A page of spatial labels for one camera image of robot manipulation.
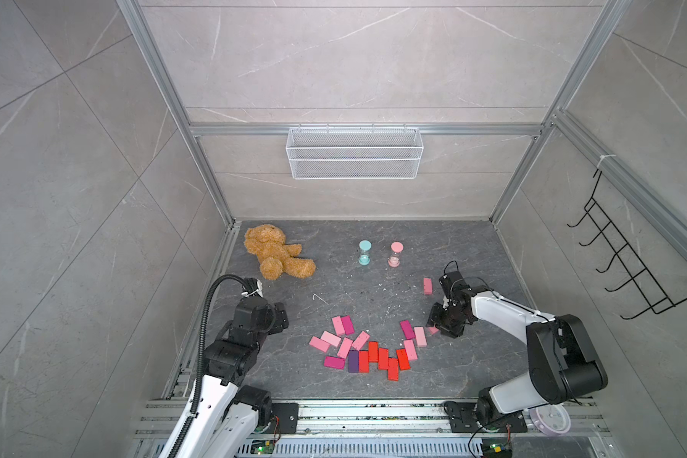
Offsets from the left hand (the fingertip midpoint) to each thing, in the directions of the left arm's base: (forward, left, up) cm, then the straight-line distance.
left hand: (273, 304), depth 77 cm
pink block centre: (-7, -19, -17) cm, 26 cm away
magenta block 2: (-11, -16, -17) cm, 26 cm away
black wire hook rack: (-10, -85, +17) cm, 88 cm away
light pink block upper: (0, -17, -17) cm, 24 cm away
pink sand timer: (+25, -38, -8) cm, 46 cm away
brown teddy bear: (+24, +5, -8) cm, 25 cm away
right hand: (-1, -49, -17) cm, 52 cm away
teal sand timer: (+27, -27, -9) cm, 39 cm away
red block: (-11, -25, -16) cm, 31 cm away
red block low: (-13, -33, -17) cm, 40 cm away
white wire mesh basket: (+53, -23, +12) cm, 59 cm away
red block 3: (-10, -31, -17) cm, 37 cm away
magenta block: (+1, -21, -17) cm, 27 cm away
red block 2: (-8, -28, -16) cm, 33 cm away
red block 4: (-11, -37, -17) cm, 42 cm away
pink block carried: (+14, -49, -16) cm, 53 cm away
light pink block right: (-8, -39, -16) cm, 43 cm away
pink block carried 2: (-4, -43, -17) cm, 46 cm away
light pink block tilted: (-4, -15, -16) cm, 22 cm away
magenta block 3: (-1, -40, -17) cm, 43 cm away
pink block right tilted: (-5, -24, -16) cm, 29 cm away
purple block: (-11, -22, -17) cm, 30 cm away
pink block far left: (-5, -12, -16) cm, 21 cm away
